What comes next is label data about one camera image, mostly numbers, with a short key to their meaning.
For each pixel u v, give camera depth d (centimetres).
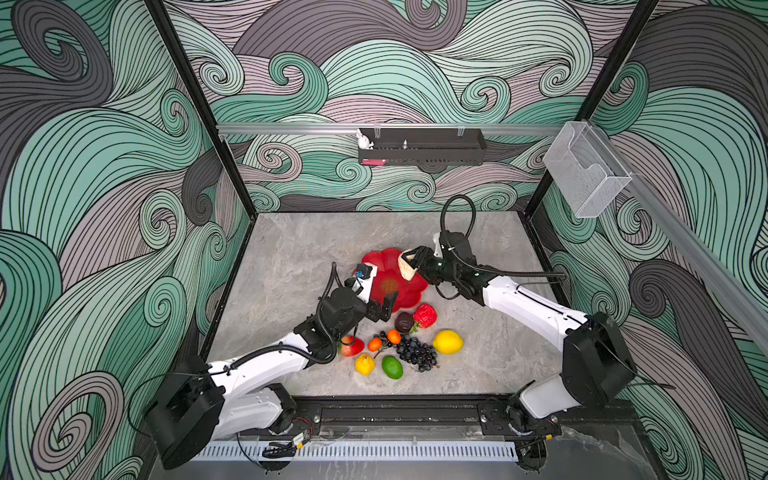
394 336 81
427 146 95
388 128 92
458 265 64
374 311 70
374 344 83
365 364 78
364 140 85
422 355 80
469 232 78
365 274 66
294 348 53
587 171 78
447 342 83
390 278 100
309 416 73
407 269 77
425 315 86
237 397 44
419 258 74
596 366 42
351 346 81
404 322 86
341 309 59
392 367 79
